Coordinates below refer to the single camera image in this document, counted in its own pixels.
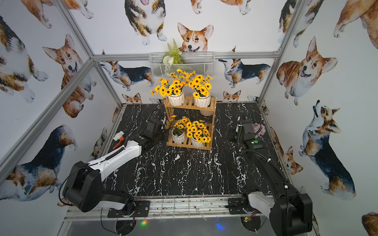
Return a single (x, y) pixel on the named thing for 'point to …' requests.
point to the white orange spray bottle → (119, 136)
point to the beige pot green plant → (206, 112)
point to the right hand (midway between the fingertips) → (230, 130)
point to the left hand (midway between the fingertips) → (168, 128)
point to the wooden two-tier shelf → (192, 115)
